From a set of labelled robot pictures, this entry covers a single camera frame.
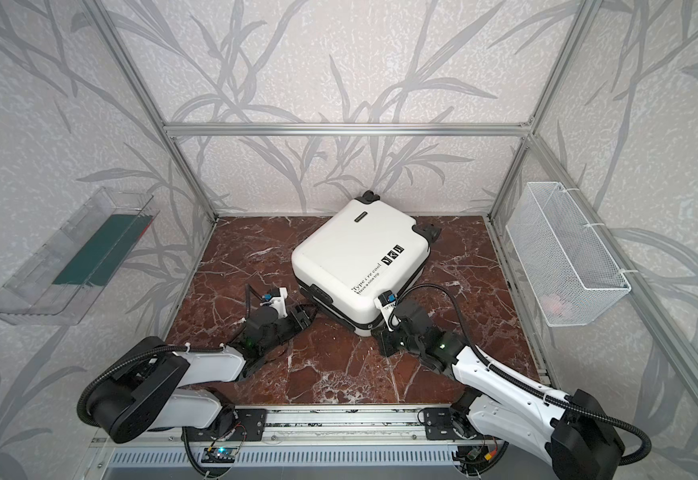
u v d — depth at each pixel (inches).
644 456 16.6
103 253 24.7
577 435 15.4
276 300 31.7
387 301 27.8
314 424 29.6
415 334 23.9
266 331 27.0
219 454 27.8
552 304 28.5
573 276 23.7
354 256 32.3
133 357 17.4
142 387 17.0
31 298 23.6
